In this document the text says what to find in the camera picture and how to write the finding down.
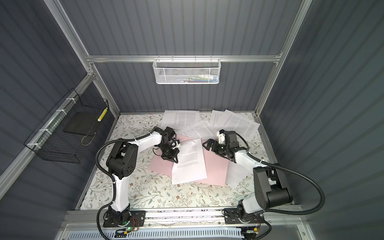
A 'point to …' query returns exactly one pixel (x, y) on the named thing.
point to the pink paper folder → (215, 167)
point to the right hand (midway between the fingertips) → (209, 147)
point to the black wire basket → (65, 134)
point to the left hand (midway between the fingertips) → (177, 162)
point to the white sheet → (235, 172)
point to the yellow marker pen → (99, 119)
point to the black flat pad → (83, 123)
